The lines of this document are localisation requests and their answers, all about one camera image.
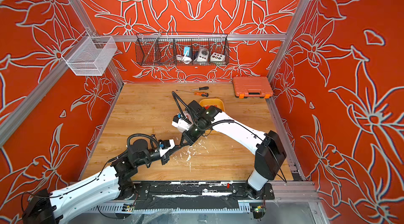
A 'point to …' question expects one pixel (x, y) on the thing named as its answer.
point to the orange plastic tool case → (245, 87)
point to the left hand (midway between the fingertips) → (180, 145)
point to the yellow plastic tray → (217, 102)
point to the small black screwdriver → (201, 88)
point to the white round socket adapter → (203, 54)
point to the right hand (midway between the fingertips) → (178, 145)
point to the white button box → (215, 57)
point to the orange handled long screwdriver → (196, 93)
